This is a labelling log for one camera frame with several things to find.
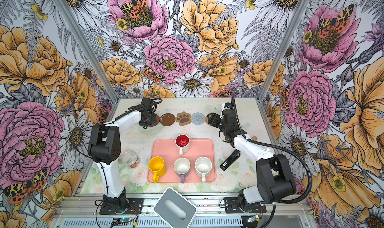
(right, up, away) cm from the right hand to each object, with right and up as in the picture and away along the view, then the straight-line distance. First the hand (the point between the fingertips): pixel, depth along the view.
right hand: (211, 120), depth 89 cm
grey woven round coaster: (-7, 0, +20) cm, 22 cm away
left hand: (-39, -3, +11) cm, 40 cm away
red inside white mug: (-17, -14, +6) cm, 23 cm away
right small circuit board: (+19, -45, -17) cm, 52 cm away
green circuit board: (-45, -47, -17) cm, 67 cm away
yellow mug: (-31, -26, -3) cm, 40 cm away
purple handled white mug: (-17, -26, -3) cm, 31 cm away
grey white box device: (-19, -42, -16) cm, 49 cm away
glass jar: (-48, -23, +3) cm, 54 cm away
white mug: (-5, -26, -3) cm, 26 cm away
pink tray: (-27, -18, +5) cm, 33 cm away
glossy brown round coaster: (-29, -1, +21) cm, 36 cm away
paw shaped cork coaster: (-18, 0, +21) cm, 27 cm away
